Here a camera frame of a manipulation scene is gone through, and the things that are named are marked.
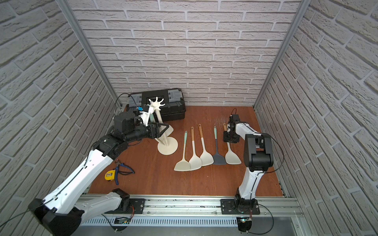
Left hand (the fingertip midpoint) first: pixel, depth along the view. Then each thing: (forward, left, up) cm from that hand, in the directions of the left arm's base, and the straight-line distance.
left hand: (167, 123), depth 68 cm
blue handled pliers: (-10, +30, -33) cm, 45 cm away
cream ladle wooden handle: (-3, -37, -31) cm, 49 cm away
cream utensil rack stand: (+6, +4, -31) cm, 32 cm away
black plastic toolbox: (+28, 0, -19) cm, 33 cm away
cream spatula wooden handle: (-7, -14, -30) cm, 34 cm away
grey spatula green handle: (-3, -29, -33) cm, 44 cm away
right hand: (+10, -38, -30) cm, 50 cm away
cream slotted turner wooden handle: (-5, -21, -29) cm, 37 cm away
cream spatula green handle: (-8, -7, -32) cm, 34 cm away
